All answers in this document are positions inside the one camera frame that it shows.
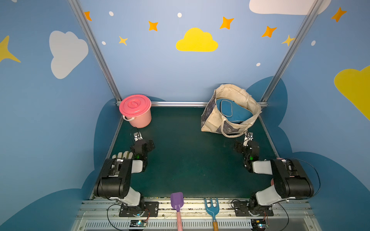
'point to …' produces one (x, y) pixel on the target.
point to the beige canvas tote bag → (212, 121)
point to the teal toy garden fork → (213, 211)
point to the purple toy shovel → (177, 201)
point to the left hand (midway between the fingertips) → (146, 139)
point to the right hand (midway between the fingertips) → (246, 139)
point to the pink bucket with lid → (138, 109)
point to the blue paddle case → (234, 112)
